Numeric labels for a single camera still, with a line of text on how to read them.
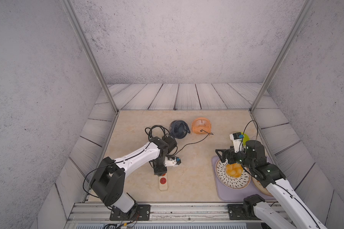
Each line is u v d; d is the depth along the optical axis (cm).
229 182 83
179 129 98
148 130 102
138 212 72
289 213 45
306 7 70
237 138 65
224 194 79
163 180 82
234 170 84
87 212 76
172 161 74
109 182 43
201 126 97
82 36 80
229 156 65
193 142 102
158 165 72
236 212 73
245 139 98
